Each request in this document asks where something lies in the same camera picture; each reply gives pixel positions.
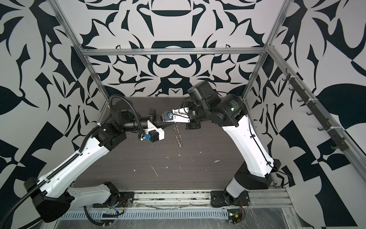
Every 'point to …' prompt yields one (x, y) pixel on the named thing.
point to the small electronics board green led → (234, 215)
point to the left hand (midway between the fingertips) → (175, 114)
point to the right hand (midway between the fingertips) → (178, 113)
